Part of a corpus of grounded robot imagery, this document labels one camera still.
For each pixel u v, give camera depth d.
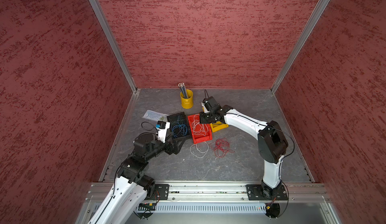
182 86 1.00
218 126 0.93
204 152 0.87
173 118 1.02
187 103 1.03
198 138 0.88
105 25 0.83
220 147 0.89
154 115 1.03
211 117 0.70
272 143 0.49
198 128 0.97
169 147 0.62
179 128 0.95
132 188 0.49
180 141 0.97
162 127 0.61
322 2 0.75
